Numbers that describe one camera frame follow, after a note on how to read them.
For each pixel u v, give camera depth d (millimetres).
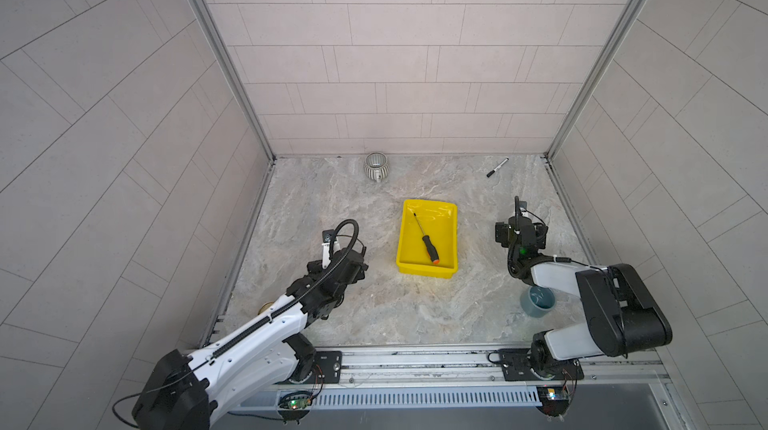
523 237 703
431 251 884
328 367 708
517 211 788
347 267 589
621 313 430
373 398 1051
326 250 693
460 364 727
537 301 804
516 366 708
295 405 645
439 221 962
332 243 680
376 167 1057
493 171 1119
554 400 681
